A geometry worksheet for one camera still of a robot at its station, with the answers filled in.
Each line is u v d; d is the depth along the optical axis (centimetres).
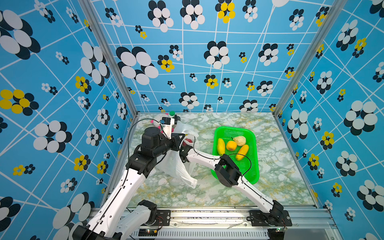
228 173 64
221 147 94
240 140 96
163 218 73
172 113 109
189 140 84
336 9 68
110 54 87
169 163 80
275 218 63
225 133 107
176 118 102
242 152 92
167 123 60
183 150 76
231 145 94
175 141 60
